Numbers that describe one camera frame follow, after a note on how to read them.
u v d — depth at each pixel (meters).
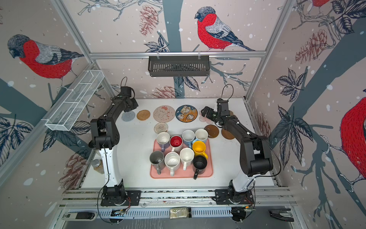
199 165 0.83
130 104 0.87
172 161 0.86
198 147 0.89
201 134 0.90
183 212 0.66
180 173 0.81
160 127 1.02
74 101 0.78
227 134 0.96
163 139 0.95
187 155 0.80
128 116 1.10
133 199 0.73
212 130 1.01
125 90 0.84
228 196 0.73
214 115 0.80
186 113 1.10
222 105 0.73
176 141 0.91
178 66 1.07
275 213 0.67
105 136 0.59
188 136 0.92
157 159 0.84
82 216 0.70
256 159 0.46
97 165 0.76
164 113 1.10
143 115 1.10
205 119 1.07
